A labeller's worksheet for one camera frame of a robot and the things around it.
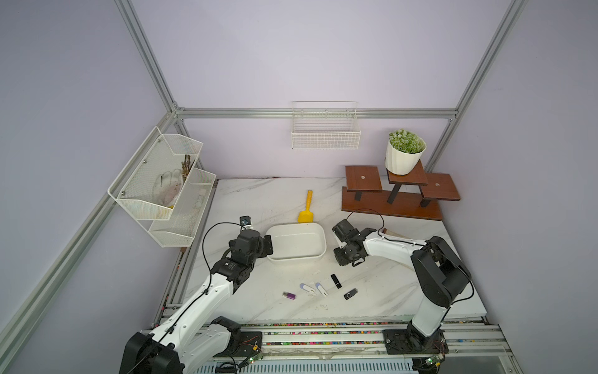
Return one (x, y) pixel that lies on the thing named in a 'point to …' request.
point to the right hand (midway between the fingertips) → (344, 259)
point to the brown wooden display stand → (410, 196)
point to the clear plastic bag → (167, 186)
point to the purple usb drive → (289, 295)
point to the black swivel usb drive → (346, 296)
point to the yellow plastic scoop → (307, 216)
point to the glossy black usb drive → (335, 280)
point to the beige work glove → (386, 232)
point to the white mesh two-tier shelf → (174, 226)
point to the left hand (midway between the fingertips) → (255, 241)
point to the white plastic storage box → (297, 241)
